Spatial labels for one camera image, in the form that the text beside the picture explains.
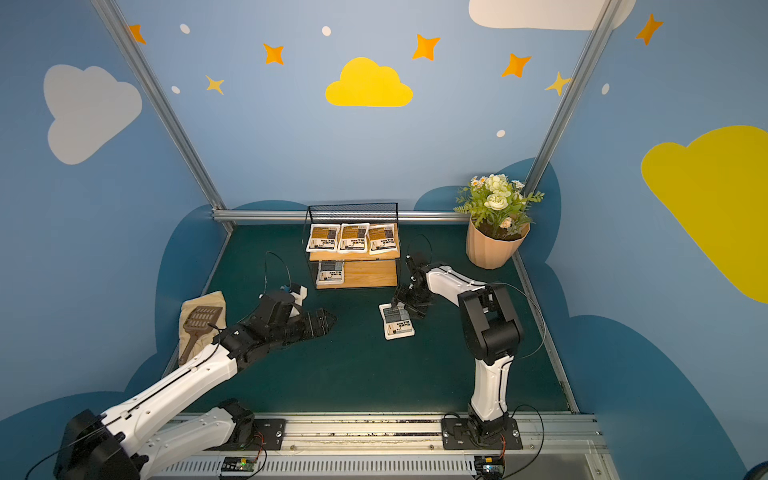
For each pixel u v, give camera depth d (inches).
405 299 34.6
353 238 36.7
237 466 28.3
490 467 28.7
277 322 24.4
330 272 41.1
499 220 37.7
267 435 29.5
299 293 29.5
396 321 37.5
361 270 42.3
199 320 36.3
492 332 20.5
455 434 29.3
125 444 15.8
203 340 35.5
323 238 36.7
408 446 29.1
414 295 33.0
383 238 37.2
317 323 28.2
